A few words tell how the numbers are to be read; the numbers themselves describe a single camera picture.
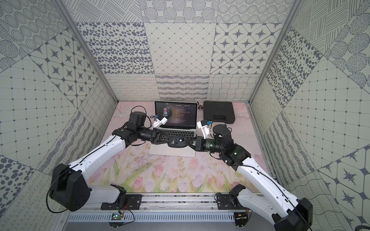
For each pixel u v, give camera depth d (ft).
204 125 2.10
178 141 2.21
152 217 2.30
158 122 2.29
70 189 1.31
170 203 2.49
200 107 3.74
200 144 1.95
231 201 2.14
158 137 2.16
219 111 3.63
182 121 3.32
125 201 2.30
